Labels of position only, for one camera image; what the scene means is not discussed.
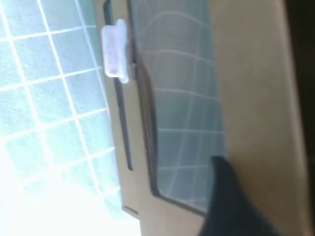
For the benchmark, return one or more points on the white drawer handle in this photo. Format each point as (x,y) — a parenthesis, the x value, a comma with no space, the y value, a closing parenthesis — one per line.
(114,46)

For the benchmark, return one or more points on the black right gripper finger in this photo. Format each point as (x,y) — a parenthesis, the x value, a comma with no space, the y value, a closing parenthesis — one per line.
(230,212)

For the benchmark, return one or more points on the cyan checkered tablecloth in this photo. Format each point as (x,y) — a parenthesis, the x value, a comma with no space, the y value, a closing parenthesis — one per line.
(57,162)

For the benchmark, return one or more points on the brown cardboard shoebox drawer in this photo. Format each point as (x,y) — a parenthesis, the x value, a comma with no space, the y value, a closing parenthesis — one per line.
(230,78)

